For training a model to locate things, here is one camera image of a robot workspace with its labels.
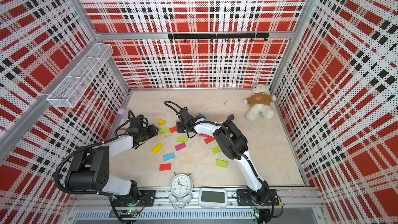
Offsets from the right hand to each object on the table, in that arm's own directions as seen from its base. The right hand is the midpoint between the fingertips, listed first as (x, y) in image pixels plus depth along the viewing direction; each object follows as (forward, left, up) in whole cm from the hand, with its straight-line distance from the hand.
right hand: (182, 127), depth 98 cm
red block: (-1, +6, -2) cm, 6 cm away
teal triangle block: (+10, -12, -3) cm, 16 cm away
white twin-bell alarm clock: (-35, -4, +2) cm, 35 cm away
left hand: (-3, +14, +2) cm, 15 cm away
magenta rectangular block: (-13, 0, -1) cm, 13 cm away
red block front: (-24, +8, -4) cm, 25 cm away
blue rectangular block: (-19, +6, -2) cm, 20 cm away
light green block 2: (-9, -1, 0) cm, 9 cm away
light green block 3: (-15, -22, -2) cm, 26 cm away
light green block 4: (-23, -24, -1) cm, 33 cm away
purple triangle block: (+7, -33, -1) cm, 33 cm away
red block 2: (-8, -17, -1) cm, 19 cm away
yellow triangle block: (+4, +15, 0) cm, 15 cm away
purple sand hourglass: (+8, +39, +8) cm, 41 cm away
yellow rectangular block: (-14, +14, -1) cm, 20 cm away
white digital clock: (-40, -19, +2) cm, 44 cm away
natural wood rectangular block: (-7, +13, -1) cm, 15 cm away
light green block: (-2, +12, -1) cm, 12 cm away
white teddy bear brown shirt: (+17, -53, +4) cm, 55 cm away
